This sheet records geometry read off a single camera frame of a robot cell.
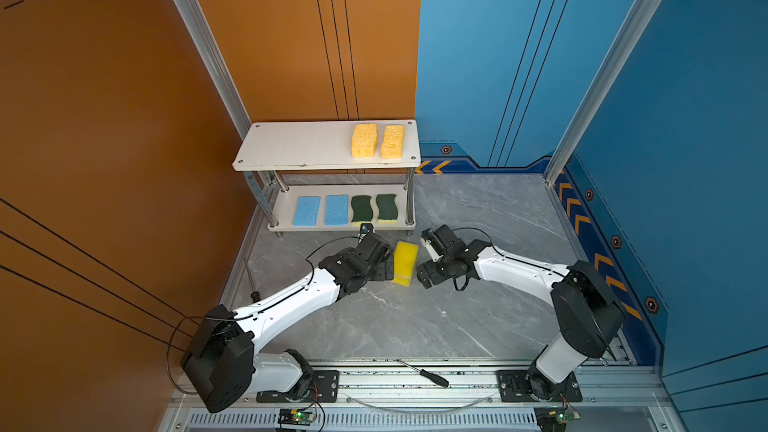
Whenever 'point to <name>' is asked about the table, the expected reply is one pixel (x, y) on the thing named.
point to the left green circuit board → (295, 417)
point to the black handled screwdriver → (429, 375)
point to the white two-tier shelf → (333, 175)
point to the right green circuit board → (551, 419)
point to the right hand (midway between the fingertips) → (429, 271)
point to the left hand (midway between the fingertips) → (379, 260)
